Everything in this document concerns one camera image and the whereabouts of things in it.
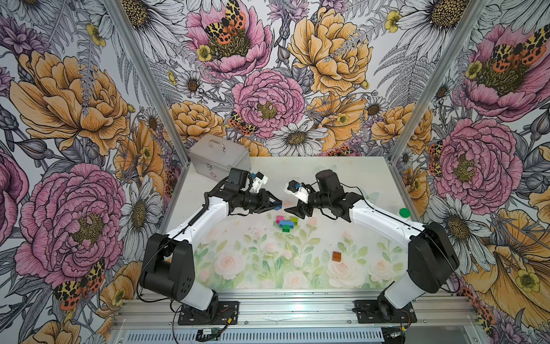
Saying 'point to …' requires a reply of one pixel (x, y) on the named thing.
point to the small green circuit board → (210, 331)
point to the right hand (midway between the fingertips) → (290, 203)
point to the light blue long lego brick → (288, 223)
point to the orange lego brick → (336, 256)
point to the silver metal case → (215, 157)
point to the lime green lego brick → (294, 219)
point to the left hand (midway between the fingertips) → (277, 209)
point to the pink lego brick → (279, 218)
